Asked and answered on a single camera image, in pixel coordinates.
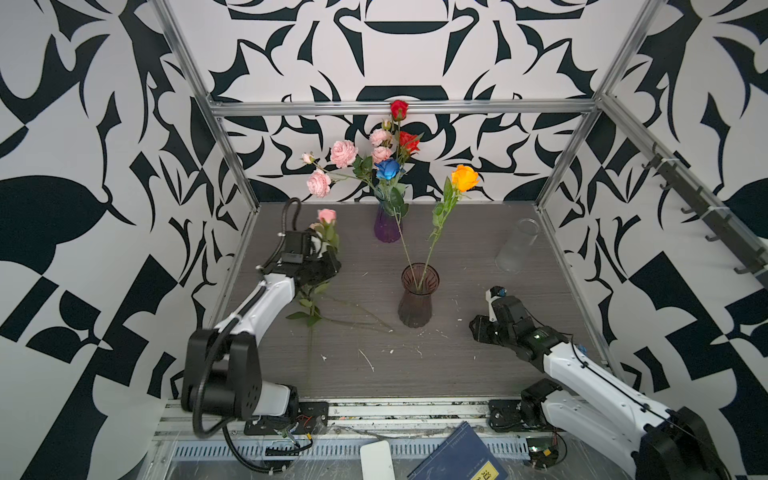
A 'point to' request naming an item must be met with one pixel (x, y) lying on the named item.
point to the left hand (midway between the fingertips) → (340, 258)
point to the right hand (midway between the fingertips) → (476, 323)
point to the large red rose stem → (409, 143)
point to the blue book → (461, 455)
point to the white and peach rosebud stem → (310, 315)
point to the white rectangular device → (376, 461)
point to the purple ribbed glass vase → (386, 228)
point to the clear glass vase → (510, 257)
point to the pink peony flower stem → (382, 140)
